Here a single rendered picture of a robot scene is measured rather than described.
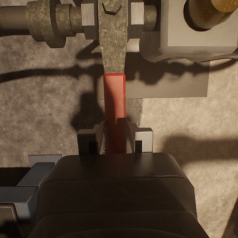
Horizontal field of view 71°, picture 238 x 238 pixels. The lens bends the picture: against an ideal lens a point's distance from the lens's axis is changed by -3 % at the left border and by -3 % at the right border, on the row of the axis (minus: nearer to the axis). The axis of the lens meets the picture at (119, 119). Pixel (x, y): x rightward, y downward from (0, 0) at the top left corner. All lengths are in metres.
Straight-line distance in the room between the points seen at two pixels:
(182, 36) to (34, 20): 0.15
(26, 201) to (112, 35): 0.51
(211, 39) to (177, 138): 0.56
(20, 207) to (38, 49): 0.51
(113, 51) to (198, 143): 0.65
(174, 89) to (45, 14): 0.55
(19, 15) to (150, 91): 0.51
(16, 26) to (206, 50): 0.20
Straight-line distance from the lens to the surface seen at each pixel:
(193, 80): 0.70
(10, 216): 0.61
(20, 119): 0.76
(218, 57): 0.34
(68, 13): 0.21
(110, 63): 0.17
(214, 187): 0.92
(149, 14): 0.21
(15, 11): 0.23
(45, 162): 0.78
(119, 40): 0.17
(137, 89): 0.64
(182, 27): 0.20
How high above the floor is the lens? 0.64
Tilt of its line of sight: 75 degrees down
